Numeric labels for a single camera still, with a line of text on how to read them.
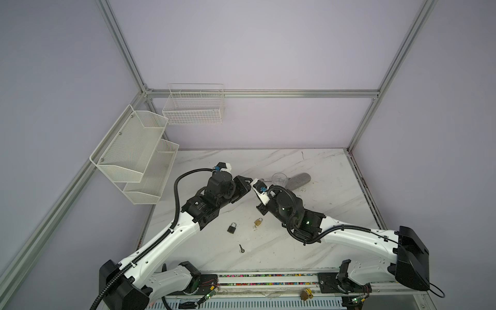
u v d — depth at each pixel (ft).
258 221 2.97
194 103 3.13
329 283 2.40
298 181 3.35
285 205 1.75
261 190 1.91
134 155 2.89
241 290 2.40
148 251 1.36
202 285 2.41
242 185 2.05
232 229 2.89
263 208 2.10
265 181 3.46
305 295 2.29
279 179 3.38
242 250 2.70
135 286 1.30
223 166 2.21
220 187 1.74
